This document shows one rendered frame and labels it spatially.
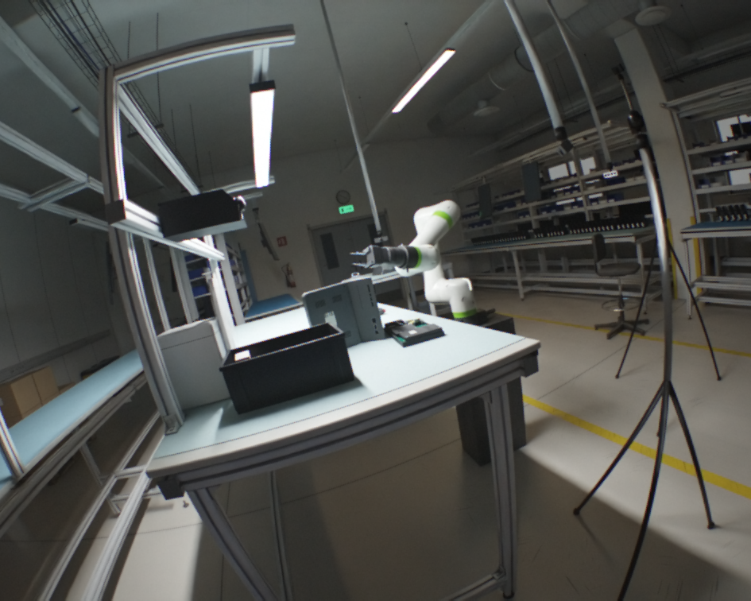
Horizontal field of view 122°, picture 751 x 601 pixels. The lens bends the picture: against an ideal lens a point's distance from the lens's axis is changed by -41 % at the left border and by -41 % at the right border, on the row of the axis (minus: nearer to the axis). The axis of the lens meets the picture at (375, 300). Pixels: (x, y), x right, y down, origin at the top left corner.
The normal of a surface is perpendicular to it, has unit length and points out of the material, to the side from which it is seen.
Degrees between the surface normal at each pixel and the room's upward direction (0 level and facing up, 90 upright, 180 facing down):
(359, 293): 90
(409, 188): 90
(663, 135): 90
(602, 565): 0
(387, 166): 90
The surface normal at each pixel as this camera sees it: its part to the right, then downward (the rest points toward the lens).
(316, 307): 0.53, 0.00
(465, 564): -0.23, -0.96
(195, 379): 0.30, 0.07
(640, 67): -0.93, 0.25
